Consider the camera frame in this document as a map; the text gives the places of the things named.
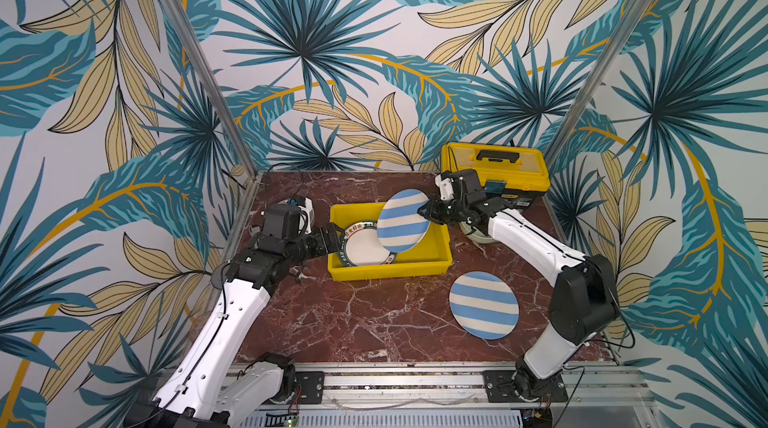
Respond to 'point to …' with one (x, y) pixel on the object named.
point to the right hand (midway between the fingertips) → (414, 212)
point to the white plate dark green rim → (362, 247)
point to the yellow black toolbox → (511, 173)
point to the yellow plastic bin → (433, 253)
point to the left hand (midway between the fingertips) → (331, 237)
